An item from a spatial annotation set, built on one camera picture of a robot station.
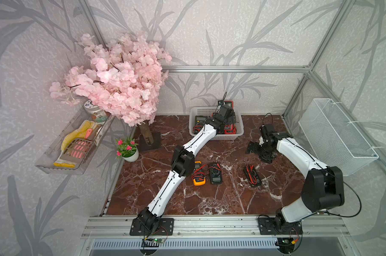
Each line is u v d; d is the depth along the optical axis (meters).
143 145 1.03
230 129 0.99
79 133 0.67
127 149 0.87
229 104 0.96
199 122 1.05
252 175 0.87
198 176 0.86
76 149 0.60
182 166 0.66
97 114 0.71
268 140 0.64
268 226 0.73
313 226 0.75
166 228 0.73
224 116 0.79
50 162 0.58
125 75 0.53
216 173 0.87
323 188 0.44
